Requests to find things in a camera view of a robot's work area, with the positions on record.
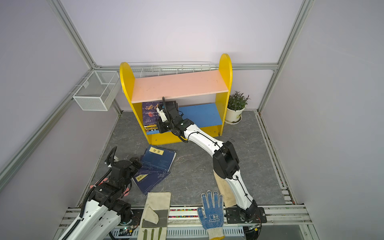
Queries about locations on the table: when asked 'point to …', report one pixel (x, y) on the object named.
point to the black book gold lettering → (150, 127)
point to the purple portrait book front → (150, 113)
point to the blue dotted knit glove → (212, 219)
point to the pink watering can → (104, 180)
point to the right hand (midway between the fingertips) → (157, 125)
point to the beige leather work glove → (228, 198)
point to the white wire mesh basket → (97, 92)
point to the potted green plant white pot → (236, 104)
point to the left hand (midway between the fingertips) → (135, 164)
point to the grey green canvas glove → (154, 221)
